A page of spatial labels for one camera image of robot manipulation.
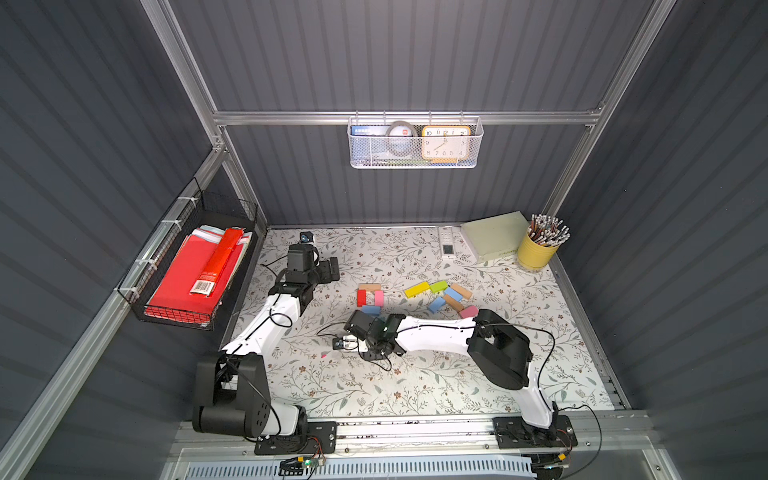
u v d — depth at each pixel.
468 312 0.98
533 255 1.01
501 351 0.52
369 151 0.85
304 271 0.66
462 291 1.01
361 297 0.99
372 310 0.98
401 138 0.89
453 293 0.99
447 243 1.14
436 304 0.97
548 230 0.94
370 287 1.02
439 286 1.02
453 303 0.98
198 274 0.71
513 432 0.73
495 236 1.15
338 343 0.76
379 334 0.66
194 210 0.77
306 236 0.77
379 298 1.00
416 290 1.02
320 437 0.74
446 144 0.89
